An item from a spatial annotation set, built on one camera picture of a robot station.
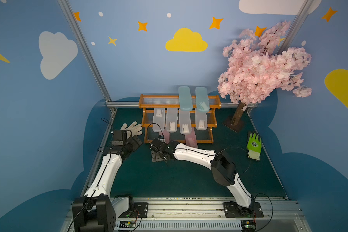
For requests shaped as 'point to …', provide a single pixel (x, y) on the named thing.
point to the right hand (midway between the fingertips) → (161, 153)
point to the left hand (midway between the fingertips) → (136, 142)
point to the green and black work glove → (254, 146)
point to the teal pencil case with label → (202, 103)
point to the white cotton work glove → (135, 129)
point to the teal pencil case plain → (185, 98)
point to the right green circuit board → (248, 225)
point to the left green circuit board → (127, 224)
